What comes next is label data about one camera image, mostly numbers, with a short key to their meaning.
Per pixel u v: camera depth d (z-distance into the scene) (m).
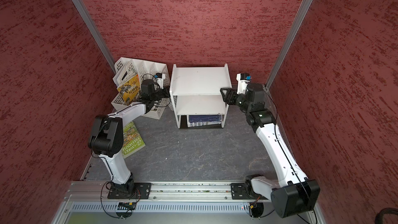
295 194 0.37
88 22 0.84
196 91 0.71
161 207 0.77
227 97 0.64
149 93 0.74
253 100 0.53
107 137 0.50
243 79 0.62
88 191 0.75
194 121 0.92
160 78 0.83
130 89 0.96
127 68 0.95
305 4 0.77
